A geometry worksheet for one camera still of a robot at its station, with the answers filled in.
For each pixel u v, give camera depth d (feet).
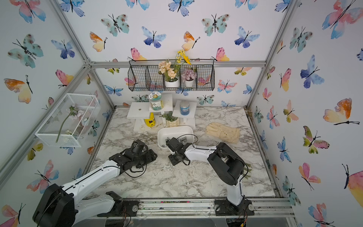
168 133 3.39
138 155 2.20
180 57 2.71
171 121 3.22
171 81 3.02
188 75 2.92
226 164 1.60
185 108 2.98
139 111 3.22
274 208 2.47
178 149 2.35
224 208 2.38
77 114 2.47
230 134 3.38
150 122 3.33
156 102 2.72
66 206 1.29
